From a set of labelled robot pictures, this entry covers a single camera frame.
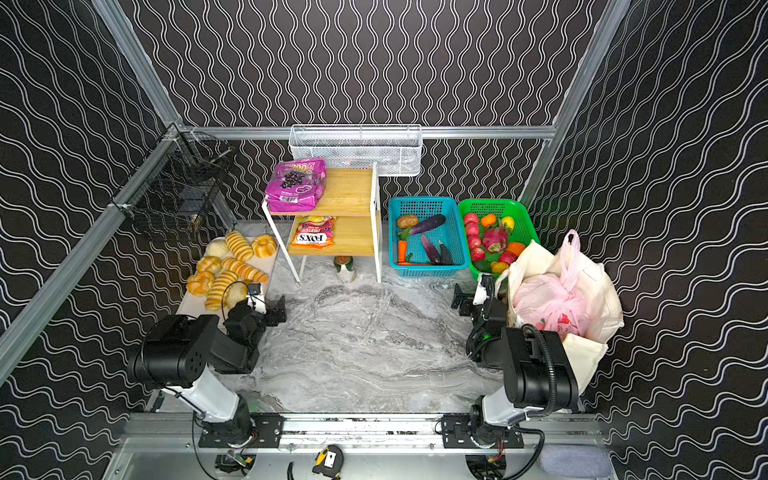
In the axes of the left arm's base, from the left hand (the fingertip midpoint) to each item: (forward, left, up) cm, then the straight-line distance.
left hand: (277, 298), depth 94 cm
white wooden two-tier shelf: (+16, -25, +27) cm, 40 cm away
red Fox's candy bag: (+15, -12, +14) cm, 24 cm away
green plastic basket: (+41, -82, 0) cm, 92 cm away
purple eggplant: (+37, -51, -1) cm, 63 cm away
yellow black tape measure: (-41, -23, -4) cm, 47 cm away
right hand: (+4, -62, +2) cm, 63 cm away
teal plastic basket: (+32, -48, -5) cm, 58 cm away
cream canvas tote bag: (-22, -77, +18) cm, 82 cm away
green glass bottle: (+9, -20, +5) cm, 23 cm away
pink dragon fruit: (+26, -72, +1) cm, 76 cm away
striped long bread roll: (+2, +21, -2) cm, 21 cm away
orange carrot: (+24, -39, -4) cm, 46 cm away
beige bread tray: (0, +29, -5) cm, 30 cm away
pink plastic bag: (-8, -78, +14) cm, 80 cm away
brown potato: (+37, -41, 0) cm, 55 cm away
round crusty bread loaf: (+1, +14, +1) cm, 14 cm away
